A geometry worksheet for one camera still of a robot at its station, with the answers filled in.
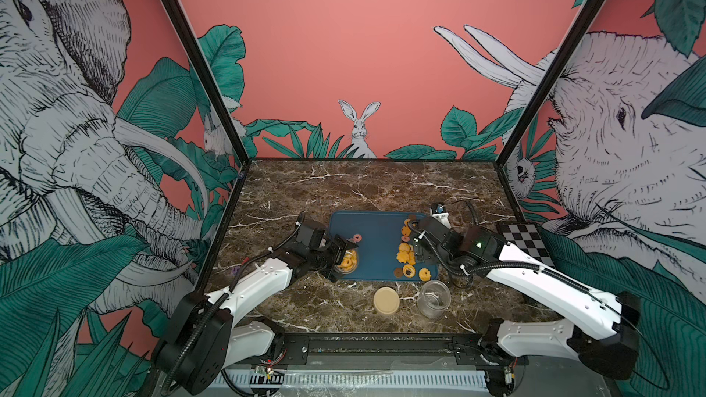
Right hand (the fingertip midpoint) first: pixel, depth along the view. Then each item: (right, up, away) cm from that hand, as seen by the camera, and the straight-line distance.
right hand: (428, 241), depth 74 cm
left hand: (-20, -5, +8) cm, 22 cm away
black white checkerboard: (+41, -3, +21) cm, 46 cm away
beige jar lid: (-11, -20, +8) cm, 24 cm away
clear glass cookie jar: (+4, -20, +10) cm, 23 cm away
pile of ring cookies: (-22, -6, +6) cm, 23 cm away
